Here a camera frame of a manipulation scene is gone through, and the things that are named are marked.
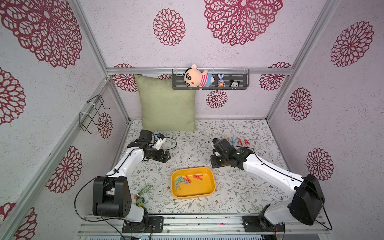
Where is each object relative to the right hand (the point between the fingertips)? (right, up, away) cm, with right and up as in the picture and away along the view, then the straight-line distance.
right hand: (209, 160), depth 82 cm
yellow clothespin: (+17, +9, +25) cm, 31 cm away
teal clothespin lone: (+20, +9, +24) cm, 33 cm away
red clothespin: (+24, +10, +24) cm, 36 cm away
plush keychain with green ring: (-39, -21, -1) cm, 44 cm away
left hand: (-27, +1, +6) cm, 28 cm away
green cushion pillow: (-28, +31, +16) cm, 45 cm away
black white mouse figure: (+17, +45, +10) cm, 49 cm away
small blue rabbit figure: (+8, +45, +8) cm, 46 cm away
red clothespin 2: (-6, -11, +8) cm, 15 cm away
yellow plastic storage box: (-9, -14, +6) cm, 18 cm away
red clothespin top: (+29, +9, +24) cm, 39 cm away
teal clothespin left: (-17, -13, +6) cm, 22 cm away
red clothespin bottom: (-12, -13, +7) cm, 19 cm away
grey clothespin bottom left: (-19, -15, +4) cm, 24 cm away
